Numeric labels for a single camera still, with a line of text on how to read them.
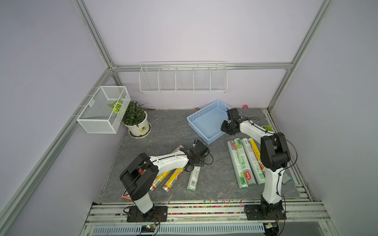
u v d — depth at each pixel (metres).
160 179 0.82
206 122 1.14
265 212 0.66
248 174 0.82
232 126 0.79
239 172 0.83
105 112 0.84
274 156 0.54
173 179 0.81
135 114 0.93
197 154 0.69
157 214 0.73
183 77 0.99
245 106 1.24
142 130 1.01
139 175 0.45
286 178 0.85
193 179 0.82
